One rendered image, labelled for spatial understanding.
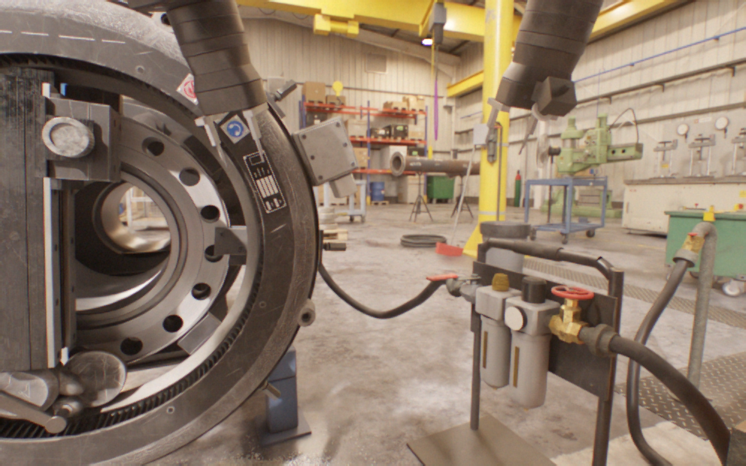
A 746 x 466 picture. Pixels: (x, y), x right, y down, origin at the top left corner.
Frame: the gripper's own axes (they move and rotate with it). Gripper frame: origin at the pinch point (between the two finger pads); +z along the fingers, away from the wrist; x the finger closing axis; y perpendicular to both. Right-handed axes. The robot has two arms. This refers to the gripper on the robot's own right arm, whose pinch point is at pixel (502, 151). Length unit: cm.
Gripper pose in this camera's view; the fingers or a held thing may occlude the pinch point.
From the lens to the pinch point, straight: 54.1
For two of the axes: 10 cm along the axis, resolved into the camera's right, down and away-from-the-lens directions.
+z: -1.6, 8.6, 4.9
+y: 0.8, 5.1, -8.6
